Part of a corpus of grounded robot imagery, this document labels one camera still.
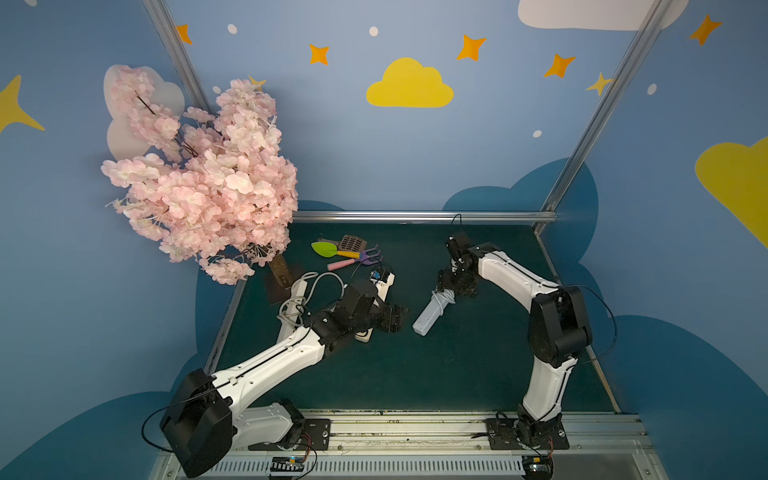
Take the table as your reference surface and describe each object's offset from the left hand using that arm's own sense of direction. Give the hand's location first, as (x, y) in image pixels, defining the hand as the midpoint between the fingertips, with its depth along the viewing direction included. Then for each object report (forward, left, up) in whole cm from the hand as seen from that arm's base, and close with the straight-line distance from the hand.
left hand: (401, 303), depth 78 cm
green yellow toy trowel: (+34, +27, -20) cm, 48 cm away
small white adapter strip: (+6, -10, -15) cm, 19 cm away
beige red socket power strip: (-2, +11, -17) cm, 20 cm away
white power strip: (+6, +34, -14) cm, 37 cm away
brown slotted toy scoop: (+36, +20, -18) cm, 45 cm away
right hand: (+13, -17, -11) cm, 24 cm away
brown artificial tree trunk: (+16, +39, -9) cm, 43 cm away
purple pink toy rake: (+30, +13, -18) cm, 37 cm away
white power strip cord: (+18, +31, -14) cm, 39 cm away
